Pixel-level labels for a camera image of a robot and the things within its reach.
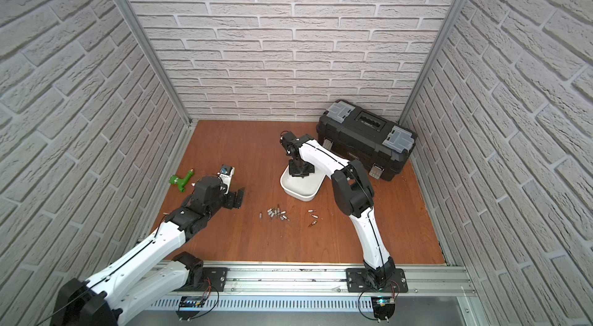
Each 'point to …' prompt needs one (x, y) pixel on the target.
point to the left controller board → (189, 306)
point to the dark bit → (313, 223)
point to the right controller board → (384, 307)
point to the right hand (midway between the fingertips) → (304, 173)
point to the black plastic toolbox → (382, 147)
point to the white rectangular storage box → (299, 188)
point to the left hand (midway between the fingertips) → (234, 181)
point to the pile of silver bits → (276, 212)
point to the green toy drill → (181, 182)
